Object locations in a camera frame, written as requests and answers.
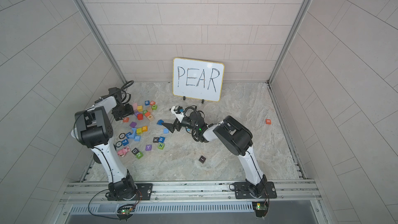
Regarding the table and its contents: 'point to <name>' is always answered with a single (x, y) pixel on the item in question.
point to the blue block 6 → (147, 102)
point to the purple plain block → (132, 124)
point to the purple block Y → (148, 147)
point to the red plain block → (140, 116)
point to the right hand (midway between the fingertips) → (168, 117)
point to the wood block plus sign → (150, 117)
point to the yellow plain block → (140, 108)
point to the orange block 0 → (152, 103)
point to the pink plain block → (134, 105)
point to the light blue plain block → (166, 130)
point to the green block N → (161, 145)
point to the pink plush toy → (123, 152)
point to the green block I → (154, 107)
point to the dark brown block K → (156, 140)
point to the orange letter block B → (268, 121)
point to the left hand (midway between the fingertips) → (130, 111)
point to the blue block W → (161, 139)
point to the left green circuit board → (125, 212)
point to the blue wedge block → (159, 122)
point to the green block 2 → (139, 155)
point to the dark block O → (135, 151)
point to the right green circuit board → (261, 208)
